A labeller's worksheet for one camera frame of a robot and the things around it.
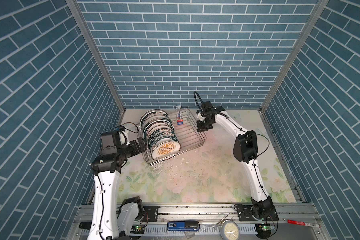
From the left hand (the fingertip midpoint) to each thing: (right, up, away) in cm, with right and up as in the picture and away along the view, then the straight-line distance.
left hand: (139, 143), depth 73 cm
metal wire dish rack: (+25, +3, +33) cm, 42 cm away
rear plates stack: (+5, +10, +14) cm, 18 cm away
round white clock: (+43, -38, -7) cm, 58 cm away
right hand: (+31, +6, +27) cm, 41 cm away
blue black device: (+22, -37, -7) cm, 43 cm away
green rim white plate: (+9, +1, +11) cm, 14 cm away
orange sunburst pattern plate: (+11, -4, +10) cm, 15 cm away
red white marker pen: (+80, -38, -3) cm, 88 cm away
